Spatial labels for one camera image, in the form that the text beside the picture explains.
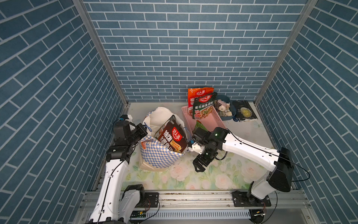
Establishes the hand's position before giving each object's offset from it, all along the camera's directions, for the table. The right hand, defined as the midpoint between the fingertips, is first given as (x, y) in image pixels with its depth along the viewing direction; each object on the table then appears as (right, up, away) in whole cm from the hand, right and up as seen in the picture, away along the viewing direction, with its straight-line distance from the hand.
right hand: (202, 164), depth 73 cm
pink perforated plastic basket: (+11, +21, +36) cm, 43 cm away
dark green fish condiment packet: (+4, +33, +26) cm, 42 cm away
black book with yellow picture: (+39, +29, +39) cm, 62 cm away
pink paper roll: (+20, +31, +36) cm, 51 cm away
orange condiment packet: (-3, +41, +21) cm, 46 cm away
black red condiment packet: (-17, +15, +6) cm, 23 cm away
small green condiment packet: (0, +20, +20) cm, 28 cm away
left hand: (-28, +21, +2) cm, 35 cm away
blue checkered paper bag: (-24, +7, -4) cm, 26 cm away
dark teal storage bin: (+28, +39, +46) cm, 66 cm away
